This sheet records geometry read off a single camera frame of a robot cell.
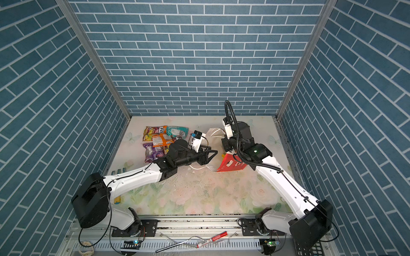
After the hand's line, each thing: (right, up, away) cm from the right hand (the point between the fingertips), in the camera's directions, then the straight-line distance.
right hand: (224, 133), depth 76 cm
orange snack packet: (-38, -5, +22) cm, 44 cm away
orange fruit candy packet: (-35, -10, +23) cm, 43 cm away
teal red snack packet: (-29, +1, +29) cm, 41 cm away
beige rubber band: (-58, -50, -10) cm, 78 cm away
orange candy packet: (-48, +1, +32) cm, 58 cm away
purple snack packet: (-43, -12, +20) cm, 49 cm away
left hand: (-5, -9, -1) cm, 10 cm away
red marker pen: (-5, -47, -6) cm, 48 cm away
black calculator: (+39, -50, -9) cm, 64 cm away
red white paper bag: (-1, -14, -3) cm, 14 cm away
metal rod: (-24, -50, -7) cm, 56 cm away
